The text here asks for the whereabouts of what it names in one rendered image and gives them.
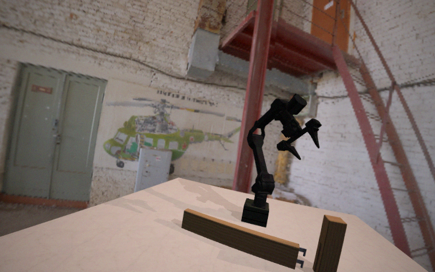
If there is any brown wooden rail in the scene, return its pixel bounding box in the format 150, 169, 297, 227
181, 209, 306, 269

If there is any brown wooden post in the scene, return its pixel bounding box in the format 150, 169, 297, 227
313, 215, 347, 272

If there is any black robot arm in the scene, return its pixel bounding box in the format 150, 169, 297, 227
247, 94, 307, 209

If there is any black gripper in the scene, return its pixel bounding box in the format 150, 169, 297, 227
277, 118, 322, 160

